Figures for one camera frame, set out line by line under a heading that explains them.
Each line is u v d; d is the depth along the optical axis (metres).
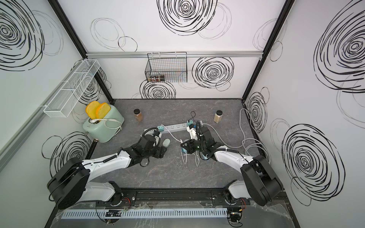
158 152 0.77
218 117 0.99
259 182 0.44
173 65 0.96
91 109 0.86
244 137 0.97
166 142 0.91
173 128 0.99
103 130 0.86
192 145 0.75
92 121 0.85
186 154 0.89
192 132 0.79
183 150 0.89
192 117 1.02
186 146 0.79
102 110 0.86
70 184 0.42
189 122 0.96
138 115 1.01
